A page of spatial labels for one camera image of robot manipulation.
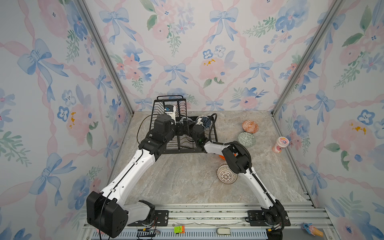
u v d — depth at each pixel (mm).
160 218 741
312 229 689
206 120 977
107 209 383
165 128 551
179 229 689
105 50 843
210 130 837
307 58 864
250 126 1099
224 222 734
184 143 1008
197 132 841
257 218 732
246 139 1032
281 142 902
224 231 707
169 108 639
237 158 665
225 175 875
